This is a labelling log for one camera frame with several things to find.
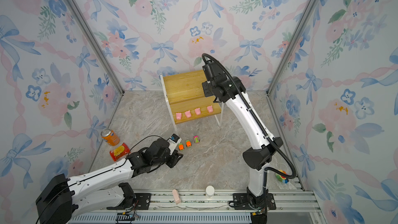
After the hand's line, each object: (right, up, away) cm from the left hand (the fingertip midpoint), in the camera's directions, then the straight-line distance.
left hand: (180, 152), depth 80 cm
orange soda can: (-40, +8, +5) cm, 41 cm away
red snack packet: (-35, -2, +7) cm, 36 cm away
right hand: (+16, +35, -5) cm, 39 cm away
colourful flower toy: (+53, -13, 0) cm, 54 cm away
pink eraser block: (-1, -19, -7) cm, 20 cm away
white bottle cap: (+15, -15, -10) cm, 23 cm away
